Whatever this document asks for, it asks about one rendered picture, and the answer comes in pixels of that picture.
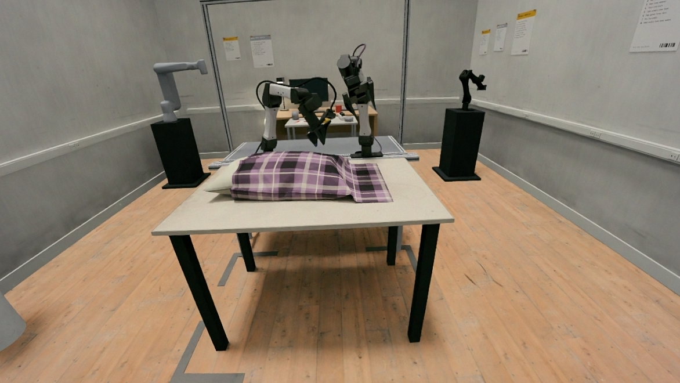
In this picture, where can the beige pillow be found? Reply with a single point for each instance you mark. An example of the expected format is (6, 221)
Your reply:
(223, 183)

